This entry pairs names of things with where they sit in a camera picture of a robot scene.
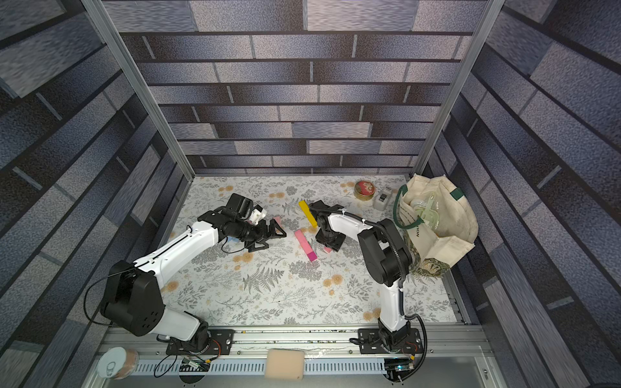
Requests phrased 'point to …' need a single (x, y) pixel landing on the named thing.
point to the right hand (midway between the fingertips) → (327, 242)
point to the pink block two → (327, 250)
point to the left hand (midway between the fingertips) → (278, 238)
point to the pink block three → (305, 244)
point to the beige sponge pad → (285, 364)
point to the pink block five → (298, 233)
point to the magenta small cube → (311, 256)
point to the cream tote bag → (437, 217)
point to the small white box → (382, 198)
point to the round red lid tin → (364, 190)
